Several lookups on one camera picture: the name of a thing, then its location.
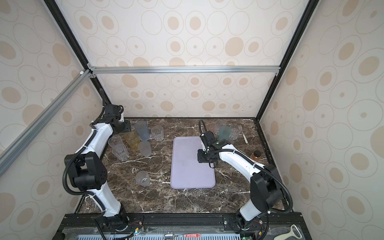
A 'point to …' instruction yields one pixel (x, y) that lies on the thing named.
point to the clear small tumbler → (158, 132)
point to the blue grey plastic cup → (141, 128)
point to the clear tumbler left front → (121, 151)
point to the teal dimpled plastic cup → (224, 132)
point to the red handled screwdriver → (192, 235)
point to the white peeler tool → (291, 234)
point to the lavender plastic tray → (186, 172)
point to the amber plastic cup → (132, 139)
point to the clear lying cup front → (142, 178)
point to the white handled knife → (245, 139)
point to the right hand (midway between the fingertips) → (200, 158)
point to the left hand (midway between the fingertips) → (129, 123)
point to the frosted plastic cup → (144, 148)
